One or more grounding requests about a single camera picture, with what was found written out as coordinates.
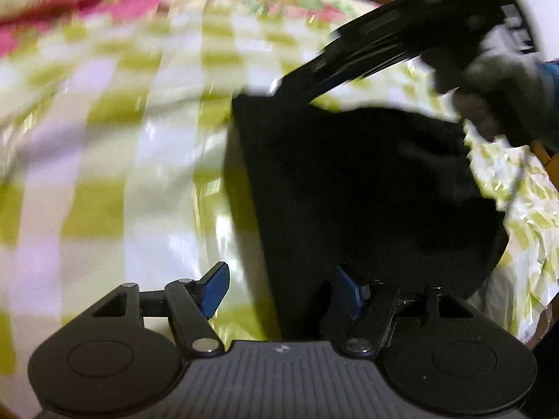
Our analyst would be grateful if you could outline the black pants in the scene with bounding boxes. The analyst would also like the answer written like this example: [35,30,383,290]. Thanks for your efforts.
[224,93,511,342]

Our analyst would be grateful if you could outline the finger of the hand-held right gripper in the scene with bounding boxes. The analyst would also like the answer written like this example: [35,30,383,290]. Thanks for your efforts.
[271,30,431,102]
[327,0,444,55]

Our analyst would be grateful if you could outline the person's right hand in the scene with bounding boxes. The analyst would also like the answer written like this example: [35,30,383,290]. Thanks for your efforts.
[434,50,552,144]

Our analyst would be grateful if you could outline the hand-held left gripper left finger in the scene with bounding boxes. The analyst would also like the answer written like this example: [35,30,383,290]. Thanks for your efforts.
[89,261,231,356]

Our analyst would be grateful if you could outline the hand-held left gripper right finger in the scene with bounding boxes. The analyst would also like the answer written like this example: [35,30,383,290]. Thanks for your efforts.
[334,264,479,357]

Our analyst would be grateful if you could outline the checked cartoon print quilt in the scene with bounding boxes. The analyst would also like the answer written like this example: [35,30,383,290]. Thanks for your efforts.
[0,0,559,385]

